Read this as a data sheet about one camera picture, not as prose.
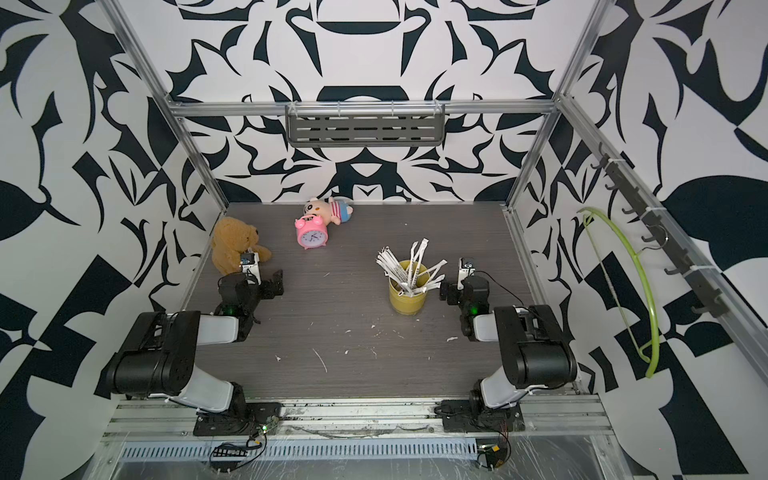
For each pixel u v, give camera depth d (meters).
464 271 0.83
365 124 0.96
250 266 0.81
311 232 1.02
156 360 0.43
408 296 0.75
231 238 0.87
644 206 0.60
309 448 0.71
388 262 0.81
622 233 0.66
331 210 1.09
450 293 0.86
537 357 0.45
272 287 0.87
